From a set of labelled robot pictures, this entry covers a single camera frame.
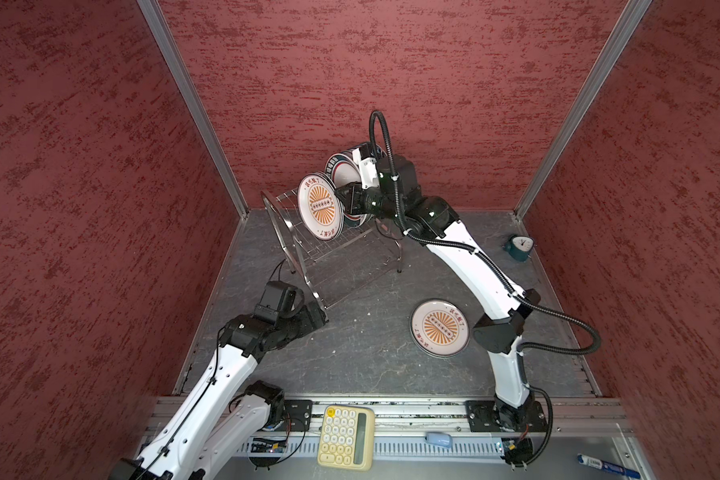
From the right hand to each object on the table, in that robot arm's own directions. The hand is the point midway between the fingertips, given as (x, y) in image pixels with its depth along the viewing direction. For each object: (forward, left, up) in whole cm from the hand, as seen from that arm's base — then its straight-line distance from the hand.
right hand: (335, 197), depth 68 cm
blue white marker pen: (-50, -62, -40) cm, 89 cm away
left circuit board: (-43, +20, -43) cm, 64 cm away
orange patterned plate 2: (-16, -29, -39) cm, 51 cm away
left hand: (-20, +8, -28) cm, 35 cm away
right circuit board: (-45, -41, -42) cm, 74 cm away
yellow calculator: (-43, -1, -38) cm, 58 cm away
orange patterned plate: (+4, +5, -7) cm, 9 cm away
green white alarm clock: (+13, -63, -38) cm, 75 cm away
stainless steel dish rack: (+13, +4, -40) cm, 42 cm away
